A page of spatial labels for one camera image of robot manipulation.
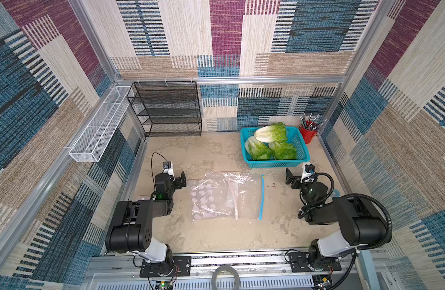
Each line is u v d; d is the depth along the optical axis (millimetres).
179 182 858
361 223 457
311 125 1114
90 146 705
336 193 939
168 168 810
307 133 1068
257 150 999
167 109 1083
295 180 806
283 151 991
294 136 1091
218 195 913
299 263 730
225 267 735
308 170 756
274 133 1001
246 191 945
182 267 732
